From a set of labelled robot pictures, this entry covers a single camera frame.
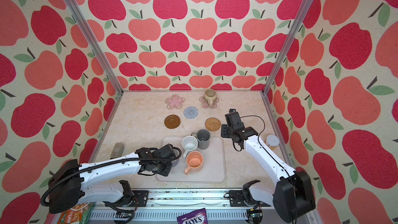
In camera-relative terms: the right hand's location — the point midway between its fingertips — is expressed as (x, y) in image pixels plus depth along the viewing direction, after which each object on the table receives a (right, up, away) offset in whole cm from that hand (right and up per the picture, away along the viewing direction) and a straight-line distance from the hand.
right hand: (230, 128), depth 85 cm
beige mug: (-10, +20, +23) cm, 32 cm away
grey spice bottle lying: (-64, -13, +1) cm, 65 cm away
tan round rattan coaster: (-9, 0, +16) cm, 19 cm away
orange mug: (-21, -18, 0) cm, 27 cm away
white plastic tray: (-10, -22, -3) cm, 24 cm away
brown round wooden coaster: (-36, +2, +18) cm, 40 cm away
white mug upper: (-24, -10, +6) cm, 26 cm away
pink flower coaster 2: (-13, +13, +27) cm, 33 cm away
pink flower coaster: (-36, +16, +30) cm, 50 cm away
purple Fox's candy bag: (-18, -37, -16) cm, 45 cm away
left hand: (-33, -22, -5) cm, 40 cm away
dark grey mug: (-15, -6, +5) cm, 17 cm away
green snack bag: (-72, -36, -16) cm, 82 cm away
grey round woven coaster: (-24, +8, +23) cm, 34 cm away
